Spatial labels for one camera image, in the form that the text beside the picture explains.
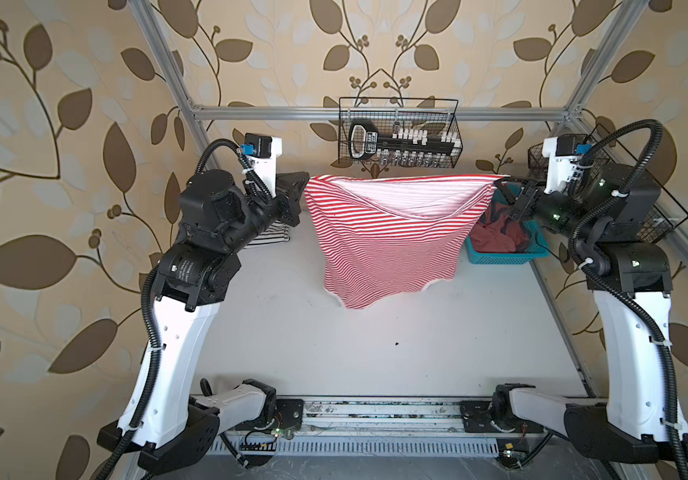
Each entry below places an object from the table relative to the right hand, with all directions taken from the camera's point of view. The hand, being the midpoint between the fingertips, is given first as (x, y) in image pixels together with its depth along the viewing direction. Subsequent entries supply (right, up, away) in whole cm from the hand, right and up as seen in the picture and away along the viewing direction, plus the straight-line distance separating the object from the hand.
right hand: (501, 181), depth 56 cm
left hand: (-36, +1, -5) cm, 37 cm away
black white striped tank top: (-58, -9, +53) cm, 79 cm away
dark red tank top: (+22, -9, +49) cm, 54 cm away
